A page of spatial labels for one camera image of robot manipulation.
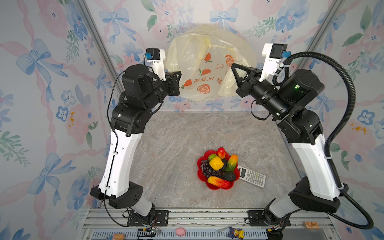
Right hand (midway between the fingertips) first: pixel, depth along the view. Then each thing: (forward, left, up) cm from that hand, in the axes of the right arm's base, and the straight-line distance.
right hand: (230, 66), depth 46 cm
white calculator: (-12, -24, -61) cm, 67 cm away
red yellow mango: (-16, -1, -56) cm, 59 cm away
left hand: (+4, +16, -4) cm, 17 cm away
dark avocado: (-13, -7, -56) cm, 58 cm away
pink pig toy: (-38, +18, -60) cm, 73 cm away
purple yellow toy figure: (-38, -8, -59) cm, 71 cm away
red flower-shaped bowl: (-13, +7, -59) cm, 61 cm away
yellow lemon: (-8, 0, -52) cm, 52 cm away
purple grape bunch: (-9, +4, -58) cm, 59 cm away
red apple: (+1, -5, -55) cm, 56 cm away
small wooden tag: (-34, -45, -62) cm, 84 cm away
